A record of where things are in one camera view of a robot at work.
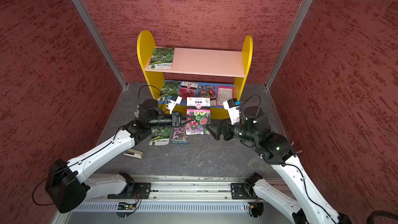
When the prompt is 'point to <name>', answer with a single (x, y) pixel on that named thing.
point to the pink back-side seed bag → (224, 93)
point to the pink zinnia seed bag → (198, 108)
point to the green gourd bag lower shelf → (169, 88)
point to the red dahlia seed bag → (187, 89)
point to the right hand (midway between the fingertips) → (212, 128)
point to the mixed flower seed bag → (208, 91)
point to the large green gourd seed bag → (160, 136)
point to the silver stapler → (134, 153)
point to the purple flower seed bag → (179, 136)
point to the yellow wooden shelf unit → (210, 79)
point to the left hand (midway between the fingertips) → (192, 122)
